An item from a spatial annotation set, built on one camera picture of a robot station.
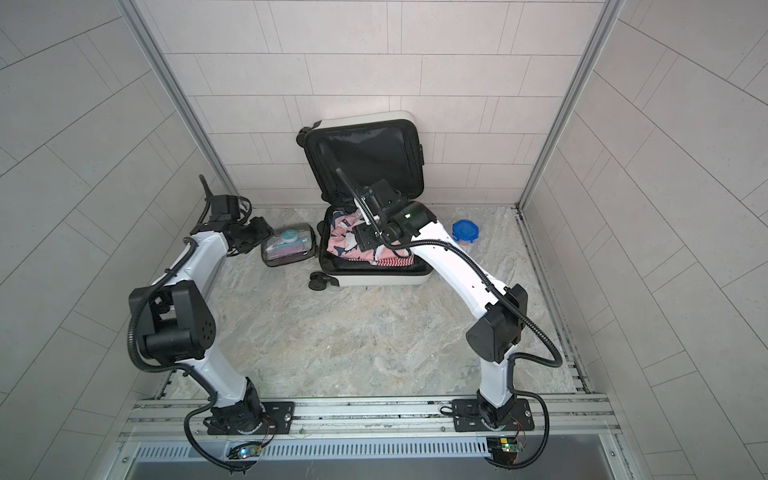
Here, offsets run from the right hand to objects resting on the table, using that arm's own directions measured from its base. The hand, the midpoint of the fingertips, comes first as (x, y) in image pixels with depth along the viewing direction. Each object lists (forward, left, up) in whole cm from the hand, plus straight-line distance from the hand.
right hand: (363, 235), depth 78 cm
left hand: (+13, +29, -8) cm, 33 cm away
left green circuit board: (-42, +28, -20) cm, 55 cm away
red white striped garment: (+5, -9, -20) cm, 22 cm away
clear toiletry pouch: (+16, +29, -21) cm, 39 cm away
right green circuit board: (-45, -30, -26) cm, 60 cm away
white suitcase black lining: (+31, -2, +6) cm, 32 cm away
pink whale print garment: (+10, +9, -13) cm, 19 cm away
